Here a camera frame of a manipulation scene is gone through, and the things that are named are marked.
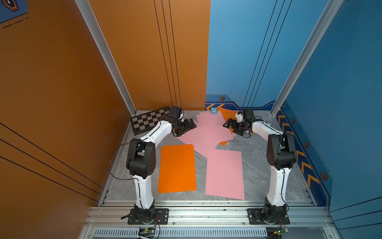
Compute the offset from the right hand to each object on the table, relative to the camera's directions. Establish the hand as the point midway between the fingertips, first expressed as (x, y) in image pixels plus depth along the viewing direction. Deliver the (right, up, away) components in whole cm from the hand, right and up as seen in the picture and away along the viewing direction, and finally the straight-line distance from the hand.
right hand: (229, 127), depth 103 cm
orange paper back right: (+3, +10, +17) cm, 20 cm away
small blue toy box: (-8, +13, +17) cm, 23 cm away
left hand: (-25, +1, -7) cm, 26 cm away
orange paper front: (-34, -25, -13) cm, 45 cm away
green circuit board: (-47, -51, -31) cm, 76 cm away
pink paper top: (-6, -29, -15) cm, 33 cm away
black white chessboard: (-60, +4, +7) cm, 60 cm away
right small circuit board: (+17, -49, -33) cm, 61 cm away
